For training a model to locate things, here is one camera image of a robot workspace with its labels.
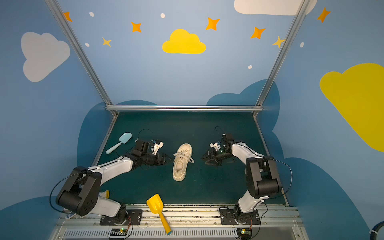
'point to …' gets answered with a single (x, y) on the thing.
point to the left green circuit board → (119, 232)
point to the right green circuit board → (245, 233)
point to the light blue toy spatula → (124, 139)
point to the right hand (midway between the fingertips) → (205, 159)
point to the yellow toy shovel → (156, 205)
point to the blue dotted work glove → (68, 216)
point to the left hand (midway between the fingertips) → (169, 159)
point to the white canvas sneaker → (182, 157)
